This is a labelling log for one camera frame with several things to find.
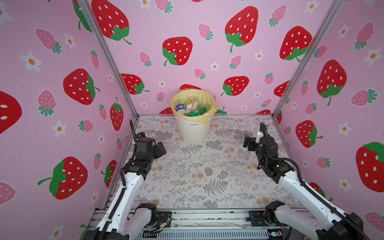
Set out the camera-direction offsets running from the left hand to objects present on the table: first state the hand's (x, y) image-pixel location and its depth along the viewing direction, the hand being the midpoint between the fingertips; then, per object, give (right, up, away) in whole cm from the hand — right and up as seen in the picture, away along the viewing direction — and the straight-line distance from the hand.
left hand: (155, 146), depth 80 cm
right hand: (+54, +7, -2) cm, 54 cm away
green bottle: (+23, +19, +7) cm, 31 cm away
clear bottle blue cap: (+13, +22, +9) cm, 27 cm away
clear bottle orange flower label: (+18, +25, +13) cm, 33 cm away
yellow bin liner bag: (+27, +30, +18) cm, 45 cm away
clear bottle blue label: (+29, +24, +13) cm, 40 cm away
